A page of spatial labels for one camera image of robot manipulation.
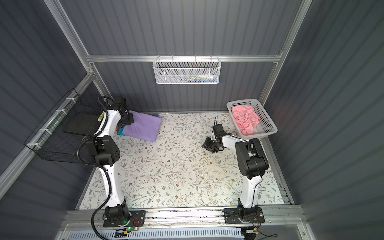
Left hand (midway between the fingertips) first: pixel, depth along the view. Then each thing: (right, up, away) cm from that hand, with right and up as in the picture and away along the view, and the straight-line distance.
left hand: (126, 122), depth 99 cm
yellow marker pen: (-5, +2, -19) cm, 20 cm away
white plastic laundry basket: (+97, -3, +6) cm, 97 cm away
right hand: (+53, -17, 0) cm, 56 cm away
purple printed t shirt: (+13, -3, +1) cm, 13 cm away
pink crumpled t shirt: (+84, +4, +11) cm, 85 cm away
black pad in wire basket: (-12, -1, -24) cm, 27 cm away
